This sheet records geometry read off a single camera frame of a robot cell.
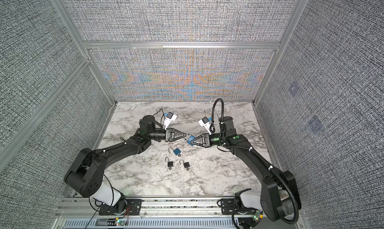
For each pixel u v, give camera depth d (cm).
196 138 72
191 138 73
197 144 72
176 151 92
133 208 73
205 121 72
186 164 88
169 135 69
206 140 67
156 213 73
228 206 73
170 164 88
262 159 49
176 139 74
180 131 75
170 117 73
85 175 44
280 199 41
